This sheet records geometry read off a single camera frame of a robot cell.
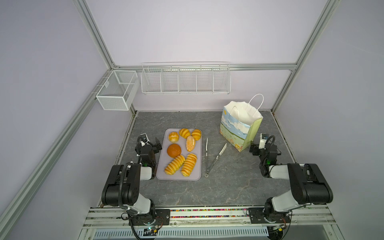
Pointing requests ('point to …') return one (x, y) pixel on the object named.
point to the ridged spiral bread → (174, 165)
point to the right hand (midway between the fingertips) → (260, 142)
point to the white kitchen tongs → (208, 169)
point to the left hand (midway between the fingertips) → (150, 141)
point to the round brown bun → (174, 150)
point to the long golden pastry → (189, 165)
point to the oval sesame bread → (190, 143)
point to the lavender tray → (196, 174)
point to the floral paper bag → (240, 122)
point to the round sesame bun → (173, 137)
